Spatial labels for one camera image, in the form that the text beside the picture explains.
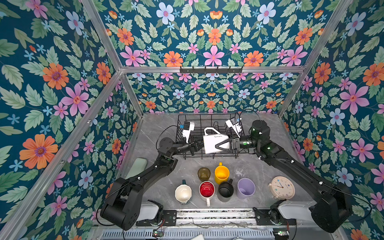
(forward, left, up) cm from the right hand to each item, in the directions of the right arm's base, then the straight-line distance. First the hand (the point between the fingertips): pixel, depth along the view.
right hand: (217, 144), depth 65 cm
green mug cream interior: (-12, +18, -30) cm, 37 cm away
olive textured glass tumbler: (-1, +6, -31) cm, 31 cm away
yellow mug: (-1, -4, -29) cm, 30 cm away
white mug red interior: (-10, +5, -31) cm, 33 cm away
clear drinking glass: (0, -15, -31) cm, 35 cm away
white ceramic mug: (-1, +3, +4) cm, 6 cm away
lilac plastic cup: (-10, -17, -29) cm, 34 cm away
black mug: (-10, -6, -31) cm, 33 cm away
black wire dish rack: (+3, -2, +3) cm, 5 cm away
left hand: (+1, +3, +2) cm, 4 cm away
